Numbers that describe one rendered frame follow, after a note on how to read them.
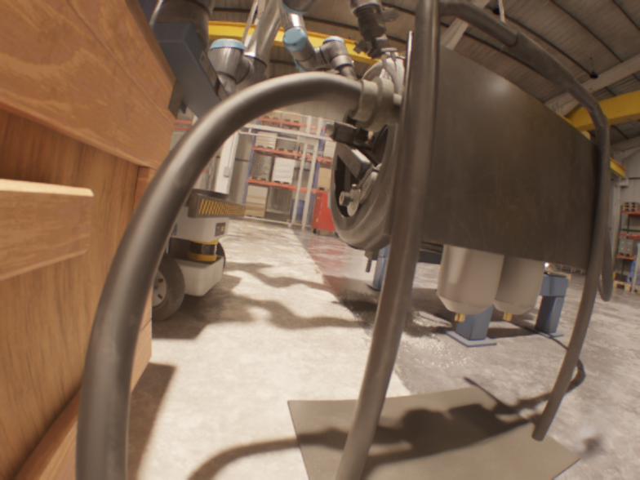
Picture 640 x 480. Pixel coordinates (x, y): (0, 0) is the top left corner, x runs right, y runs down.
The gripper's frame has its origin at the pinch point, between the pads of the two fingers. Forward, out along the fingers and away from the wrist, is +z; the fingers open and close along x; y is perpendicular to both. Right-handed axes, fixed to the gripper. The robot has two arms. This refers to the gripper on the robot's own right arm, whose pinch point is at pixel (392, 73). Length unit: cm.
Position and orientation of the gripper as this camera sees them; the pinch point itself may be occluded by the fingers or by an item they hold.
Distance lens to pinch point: 90.0
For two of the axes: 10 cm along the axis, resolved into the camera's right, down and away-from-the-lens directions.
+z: 2.2, 9.4, 2.6
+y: -9.5, 2.7, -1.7
